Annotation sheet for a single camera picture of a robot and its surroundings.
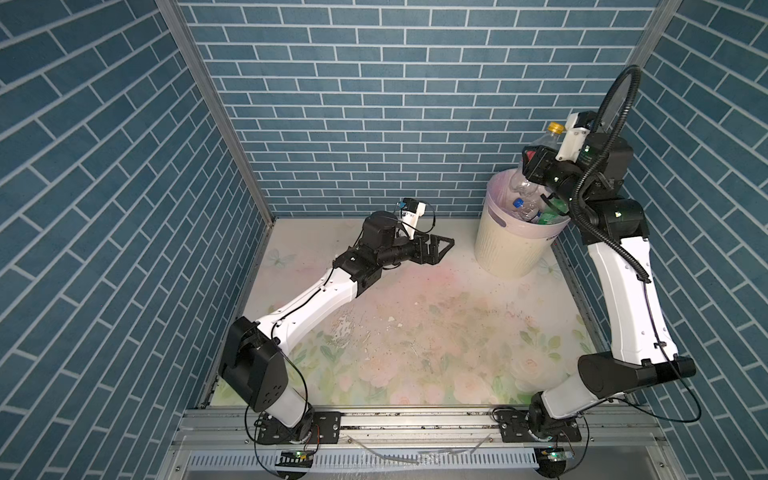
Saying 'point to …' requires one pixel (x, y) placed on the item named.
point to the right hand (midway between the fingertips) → (527, 146)
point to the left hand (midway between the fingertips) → (442, 241)
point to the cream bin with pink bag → (508, 244)
